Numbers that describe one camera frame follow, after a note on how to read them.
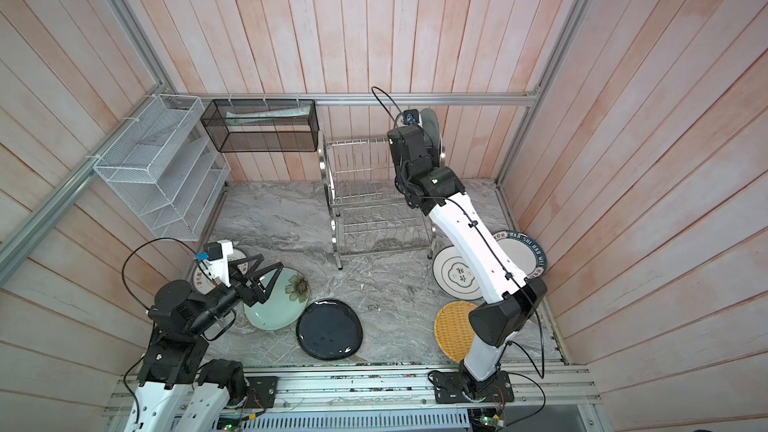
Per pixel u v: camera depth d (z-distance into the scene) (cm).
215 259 57
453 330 84
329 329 84
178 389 48
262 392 73
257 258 69
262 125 104
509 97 95
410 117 58
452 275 93
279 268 62
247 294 59
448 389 73
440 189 49
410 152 51
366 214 107
